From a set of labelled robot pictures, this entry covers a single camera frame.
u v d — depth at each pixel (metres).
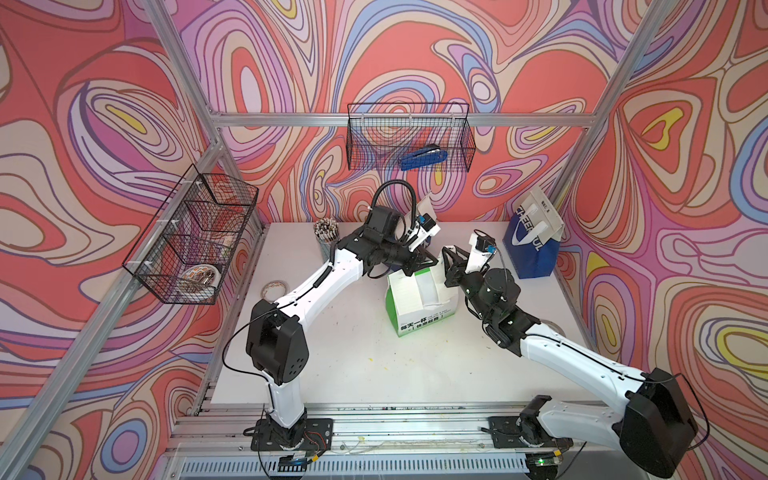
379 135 0.95
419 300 0.78
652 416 0.39
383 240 0.64
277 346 0.46
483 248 0.62
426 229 0.68
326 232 0.93
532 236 0.93
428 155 0.89
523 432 0.68
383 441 0.73
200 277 0.72
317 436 0.73
